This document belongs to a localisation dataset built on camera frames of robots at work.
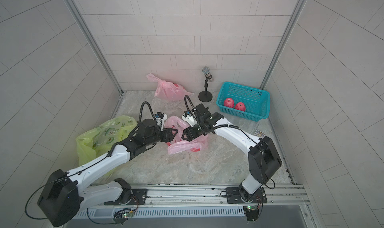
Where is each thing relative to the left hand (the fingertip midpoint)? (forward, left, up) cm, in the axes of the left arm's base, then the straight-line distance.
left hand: (177, 130), depth 80 cm
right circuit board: (-35, -37, -15) cm, 53 cm away
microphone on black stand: (+36, -17, -11) cm, 41 cm away
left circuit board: (-37, +22, -13) cm, 45 cm away
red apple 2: (+22, -40, -6) cm, 46 cm away
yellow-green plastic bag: (-3, +48, -10) cm, 49 cm away
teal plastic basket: (+31, -45, -11) cm, 55 cm away
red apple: (+25, -33, -6) cm, 42 cm away
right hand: (-2, -6, -1) cm, 6 cm away
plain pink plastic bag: (+32, +9, -2) cm, 33 cm away
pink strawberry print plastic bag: (-10, -2, +2) cm, 10 cm away
